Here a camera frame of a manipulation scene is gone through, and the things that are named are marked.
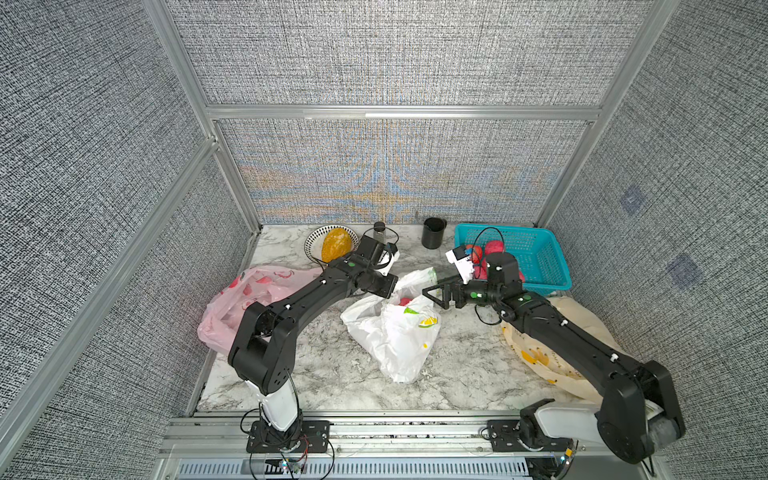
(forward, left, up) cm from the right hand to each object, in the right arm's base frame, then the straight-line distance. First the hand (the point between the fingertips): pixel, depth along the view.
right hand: (432, 280), depth 78 cm
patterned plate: (+31, +39, -20) cm, 54 cm away
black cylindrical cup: (+32, -6, -16) cm, 36 cm away
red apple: (+1, -9, +10) cm, 14 cm away
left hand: (+4, +9, -8) cm, 13 cm away
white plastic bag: (-11, +8, -5) cm, 15 cm away
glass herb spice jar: (+31, +14, -14) cm, 37 cm away
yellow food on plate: (+25, +29, -15) cm, 41 cm away
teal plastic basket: (+21, -43, -20) cm, 52 cm away
